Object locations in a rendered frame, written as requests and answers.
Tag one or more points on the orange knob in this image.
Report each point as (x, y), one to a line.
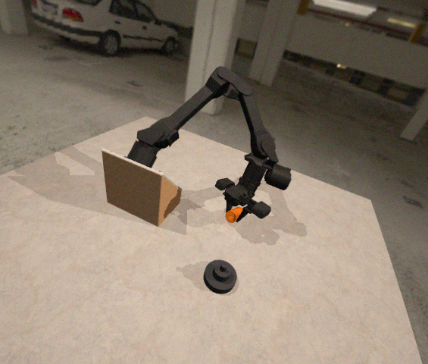
(232, 215)

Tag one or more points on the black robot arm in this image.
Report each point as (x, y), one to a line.
(164, 132)

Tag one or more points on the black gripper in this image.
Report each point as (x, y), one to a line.
(260, 209)

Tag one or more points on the dark grey round pedestal with shaft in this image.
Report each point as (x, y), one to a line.
(220, 276)

